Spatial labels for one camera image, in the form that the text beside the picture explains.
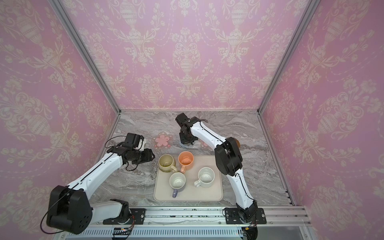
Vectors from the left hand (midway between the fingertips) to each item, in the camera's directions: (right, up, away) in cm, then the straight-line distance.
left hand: (151, 157), depth 85 cm
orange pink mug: (+19, -3, +8) cm, 20 cm away
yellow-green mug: (+7, -5, +7) cm, 11 cm away
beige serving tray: (+8, -19, -3) cm, 20 cm away
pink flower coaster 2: (+31, +5, +15) cm, 35 cm away
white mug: (+31, -12, +1) cm, 33 cm away
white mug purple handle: (+15, -13, 0) cm, 20 cm away
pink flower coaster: (+2, +7, +18) cm, 20 cm away
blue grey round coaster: (+18, +4, +15) cm, 24 cm away
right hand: (+20, +9, +10) cm, 24 cm away
